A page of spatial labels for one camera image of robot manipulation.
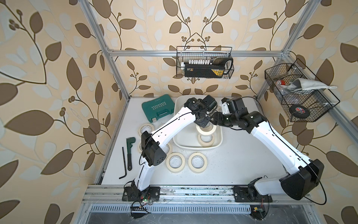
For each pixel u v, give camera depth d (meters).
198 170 0.81
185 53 0.91
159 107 1.08
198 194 0.75
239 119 0.55
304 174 0.38
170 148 0.89
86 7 0.72
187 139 0.95
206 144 0.91
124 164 0.85
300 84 0.64
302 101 0.74
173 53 0.91
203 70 0.85
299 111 0.72
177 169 0.81
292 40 0.84
